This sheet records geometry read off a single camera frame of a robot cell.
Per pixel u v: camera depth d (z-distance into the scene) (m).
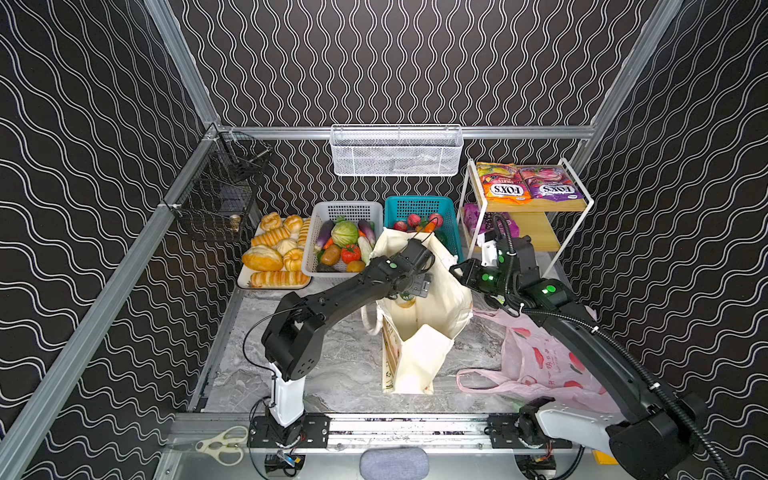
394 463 0.68
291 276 1.01
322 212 1.13
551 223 1.21
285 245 1.09
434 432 0.76
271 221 1.17
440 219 1.17
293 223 1.15
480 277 0.66
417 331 0.61
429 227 1.12
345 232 1.07
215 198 0.94
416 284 0.80
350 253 1.03
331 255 1.04
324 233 1.10
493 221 0.89
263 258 1.02
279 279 1.00
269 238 1.11
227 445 0.72
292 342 0.48
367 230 1.09
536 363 0.82
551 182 0.82
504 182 0.81
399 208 1.17
